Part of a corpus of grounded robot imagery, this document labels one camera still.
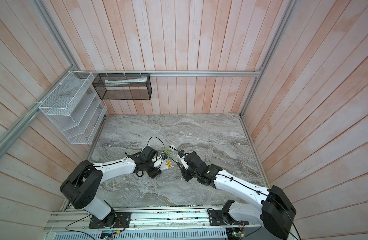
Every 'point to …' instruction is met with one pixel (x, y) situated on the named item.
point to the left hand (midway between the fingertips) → (156, 169)
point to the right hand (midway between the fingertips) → (183, 167)
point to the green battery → (167, 152)
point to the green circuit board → (107, 234)
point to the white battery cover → (172, 146)
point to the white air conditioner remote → (166, 164)
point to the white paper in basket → (124, 82)
